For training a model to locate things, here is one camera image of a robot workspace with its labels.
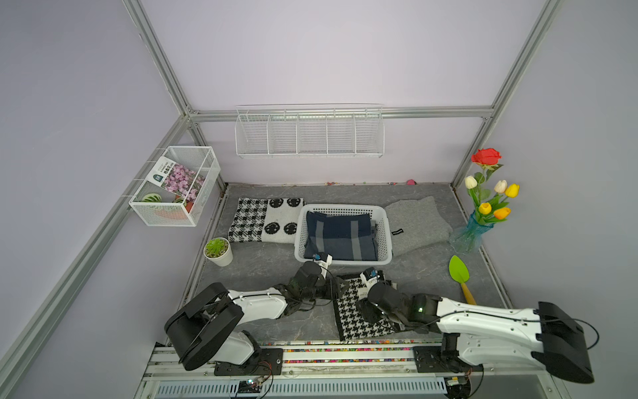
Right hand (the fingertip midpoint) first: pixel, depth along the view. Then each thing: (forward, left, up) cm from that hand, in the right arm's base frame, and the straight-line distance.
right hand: (360, 302), depth 79 cm
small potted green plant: (+18, +50, +2) cm, 53 cm away
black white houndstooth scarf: (-4, +4, -2) cm, 6 cm away
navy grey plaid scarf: (+27, +4, -4) cm, 28 cm away
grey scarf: (+32, -27, -3) cm, 42 cm away
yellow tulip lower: (+20, -37, +24) cm, 48 cm away
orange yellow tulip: (+17, -41, +24) cm, 50 cm away
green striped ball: (+21, +61, +28) cm, 70 cm away
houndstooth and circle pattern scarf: (+34, +33, -2) cm, 47 cm away
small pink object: (+62, -32, -7) cm, 70 cm away
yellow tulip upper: (+26, -48, +24) cm, 60 cm away
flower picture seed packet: (+28, +56, +28) cm, 69 cm away
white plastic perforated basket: (+34, -10, +2) cm, 36 cm away
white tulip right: (+28, -46, +23) cm, 59 cm away
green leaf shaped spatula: (+13, -39, -6) cm, 41 cm away
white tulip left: (+32, -38, +22) cm, 55 cm away
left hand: (+5, +5, -1) cm, 7 cm away
